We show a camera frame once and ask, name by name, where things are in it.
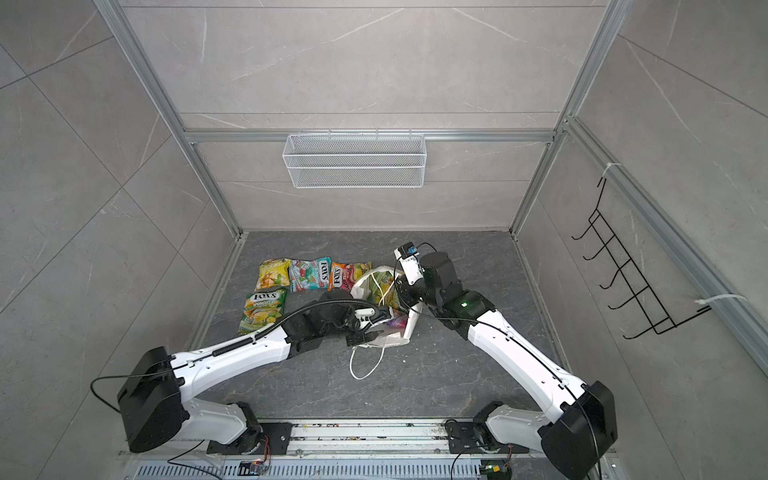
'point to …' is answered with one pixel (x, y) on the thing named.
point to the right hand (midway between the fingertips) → (401, 278)
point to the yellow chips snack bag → (273, 273)
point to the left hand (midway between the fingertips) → (382, 312)
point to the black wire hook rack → (643, 299)
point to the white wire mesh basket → (355, 160)
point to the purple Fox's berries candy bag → (400, 321)
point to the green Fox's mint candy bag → (309, 275)
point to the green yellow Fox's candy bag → (262, 309)
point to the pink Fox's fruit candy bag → (342, 276)
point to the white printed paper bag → (386, 335)
